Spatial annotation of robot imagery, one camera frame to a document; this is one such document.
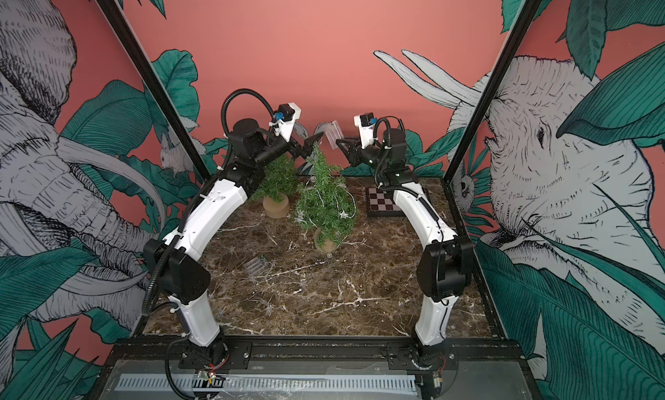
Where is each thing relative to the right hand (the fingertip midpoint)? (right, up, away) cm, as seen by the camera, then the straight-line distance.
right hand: (336, 136), depth 76 cm
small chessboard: (+18, -20, +32) cm, 42 cm away
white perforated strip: (-18, -70, -6) cm, 73 cm away
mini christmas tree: (-3, -20, -1) cm, 20 cm away
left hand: (-7, +4, -6) cm, 11 cm away
